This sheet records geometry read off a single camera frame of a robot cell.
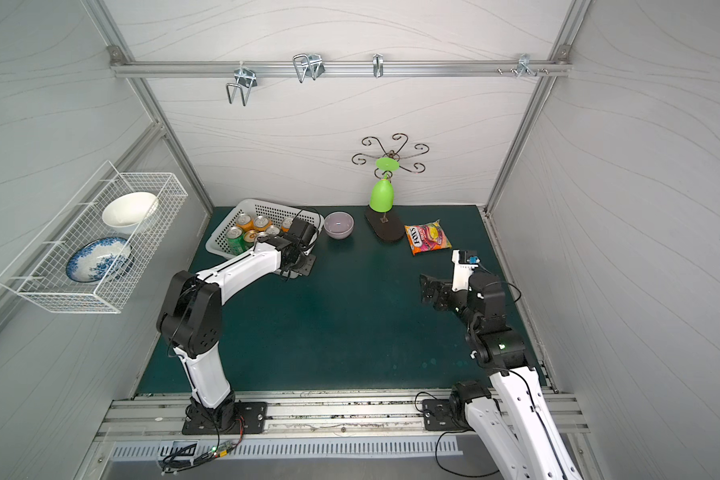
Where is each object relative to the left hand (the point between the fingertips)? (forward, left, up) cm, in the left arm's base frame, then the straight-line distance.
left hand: (303, 263), depth 94 cm
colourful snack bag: (+17, -42, -6) cm, 46 cm away
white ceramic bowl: (-3, +40, +25) cm, 47 cm away
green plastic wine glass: (+19, -25, +12) cm, 34 cm away
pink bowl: (+21, -9, -5) cm, 24 cm away
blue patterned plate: (-17, +38, +24) cm, 48 cm away
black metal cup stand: (+24, -28, -8) cm, 38 cm away
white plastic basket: (+9, +31, -1) cm, 33 cm away
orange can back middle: (+15, +17, +3) cm, 22 cm away
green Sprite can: (+8, +24, +1) cm, 25 cm away
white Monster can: (+11, +12, +3) cm, 16 cm away
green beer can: (+8, +19, +2) cm, 21 cm away
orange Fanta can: (+14, +8, +2) cm, 17 cm away
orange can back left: (+15, +22, +3) cm, 27 cm away
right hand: (-13, -39, +15) cm, 44 cm away
